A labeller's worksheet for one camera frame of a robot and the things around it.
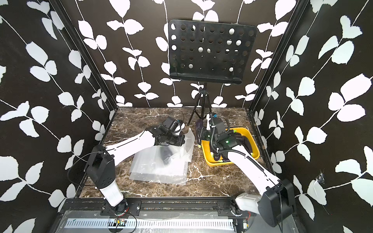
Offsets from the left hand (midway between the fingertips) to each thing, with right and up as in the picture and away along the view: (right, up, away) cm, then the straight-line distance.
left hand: (186, 140), depth 84 cm
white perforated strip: (-16, -40, -14) cm, 45 cm away
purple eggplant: (-13, -9, +8) cm, 18 cm away
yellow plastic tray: (+13, -5, +14) cm, 20 cm away
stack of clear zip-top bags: (-14, -15, +2) cm, 21 cm away
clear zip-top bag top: (+2, -1, +8) cm, 8 cm away
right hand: (+6, +8, -4) cm, 11 cm away
